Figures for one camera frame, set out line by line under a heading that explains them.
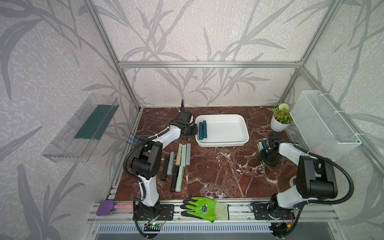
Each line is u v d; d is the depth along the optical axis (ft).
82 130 2.19
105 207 2.57
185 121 2.52
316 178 1.48
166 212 2.40
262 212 2.38
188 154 3.00
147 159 1.65
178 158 2.96
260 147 3.13
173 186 2.63
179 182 2.66
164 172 2.77
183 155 2.99
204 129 3.43
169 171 2.79
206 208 2.42
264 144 3.07
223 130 3.43
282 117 3.07
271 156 2.57
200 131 3.36
